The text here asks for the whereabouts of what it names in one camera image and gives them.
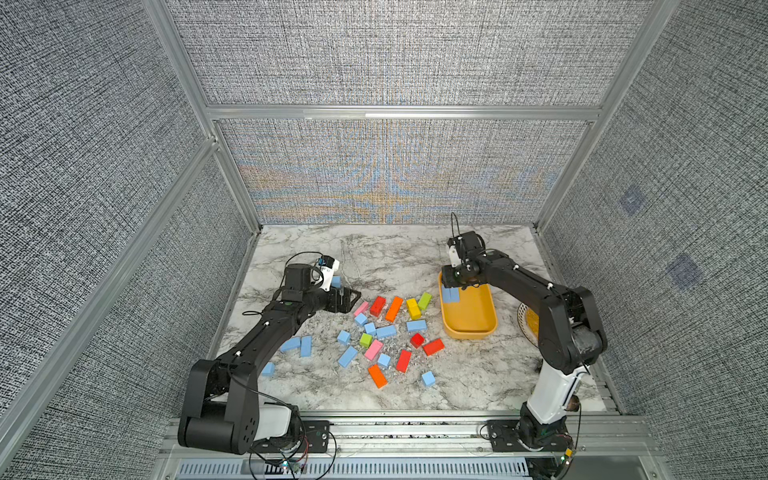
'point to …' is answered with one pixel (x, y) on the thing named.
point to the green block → (425, 301)
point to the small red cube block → (416, 340)
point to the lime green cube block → (365, 340)
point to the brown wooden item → (573, 404)
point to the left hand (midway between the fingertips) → (351, 289)
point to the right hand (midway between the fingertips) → (448, 269)
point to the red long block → (403, 360)
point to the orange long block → (394, 309)
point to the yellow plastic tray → (474, 316)
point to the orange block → (377, 376)
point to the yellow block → (414, 309)
